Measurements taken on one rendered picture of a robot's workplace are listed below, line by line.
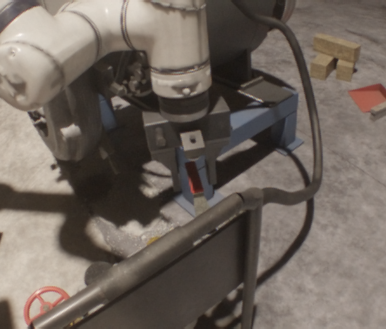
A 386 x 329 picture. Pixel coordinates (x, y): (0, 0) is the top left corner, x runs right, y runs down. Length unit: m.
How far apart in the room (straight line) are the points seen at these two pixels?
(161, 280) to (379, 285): 0.77
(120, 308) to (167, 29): 0.36
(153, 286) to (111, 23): 0.35
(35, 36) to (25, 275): 0.96
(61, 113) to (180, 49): 0.45
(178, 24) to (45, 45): 0.16
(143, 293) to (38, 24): 0.35
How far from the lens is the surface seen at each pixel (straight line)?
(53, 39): 0.38
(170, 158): 0.56
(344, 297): 1.03
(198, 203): 0.57
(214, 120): 0.52
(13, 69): 0.37
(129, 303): 0.46
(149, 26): 0.44
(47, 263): 1.21
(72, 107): 0.81
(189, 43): 0.44
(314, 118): 1.05
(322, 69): 2.09
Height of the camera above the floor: 0.87
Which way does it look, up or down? 39 degrees down
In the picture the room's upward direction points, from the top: 7 degrees counter-clockwise
